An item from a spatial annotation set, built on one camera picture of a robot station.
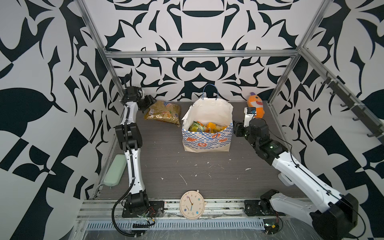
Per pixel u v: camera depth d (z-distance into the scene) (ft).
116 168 2.79
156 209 2.43
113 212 2.24
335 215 1.22
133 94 2.86
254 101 3.62
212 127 3.06
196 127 2.91
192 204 2.41
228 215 2.40
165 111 3.41
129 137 2.25
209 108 2.93
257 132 1.83
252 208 2.44
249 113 2.14
